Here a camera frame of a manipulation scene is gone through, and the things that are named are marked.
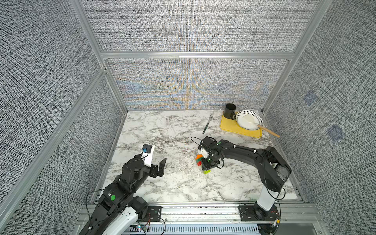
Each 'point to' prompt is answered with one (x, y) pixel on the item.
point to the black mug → (229, 111)
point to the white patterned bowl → (257, 117)
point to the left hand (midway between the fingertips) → (159, 155)
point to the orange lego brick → (199, 156)
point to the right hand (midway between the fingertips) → (204, 164)
